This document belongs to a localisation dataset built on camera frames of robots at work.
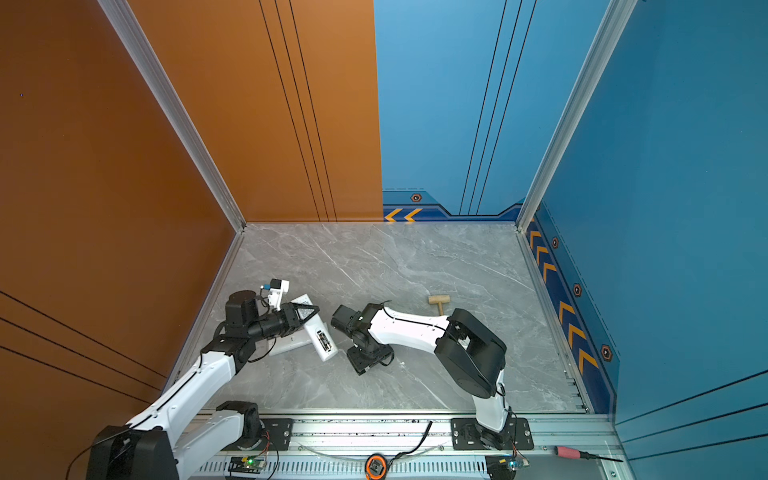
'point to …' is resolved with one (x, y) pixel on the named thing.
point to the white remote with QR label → (295, 340)
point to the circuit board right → (503, 467)
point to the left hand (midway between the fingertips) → (318, 309)
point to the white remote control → (318, 330)
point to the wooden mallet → (440, 300)
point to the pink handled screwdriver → (572, 453)
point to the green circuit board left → (246, 464)
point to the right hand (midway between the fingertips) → (364, 366)
